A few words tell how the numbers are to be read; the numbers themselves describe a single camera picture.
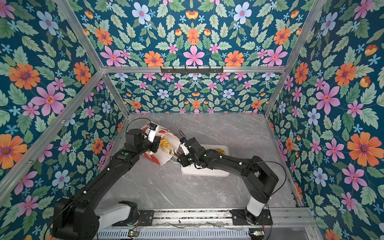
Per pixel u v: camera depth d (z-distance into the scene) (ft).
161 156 2.98
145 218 2.42
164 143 3.04
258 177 1.54
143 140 2.31
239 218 2.38
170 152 2.82
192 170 2.90
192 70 3.00
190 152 2.16
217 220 2.41
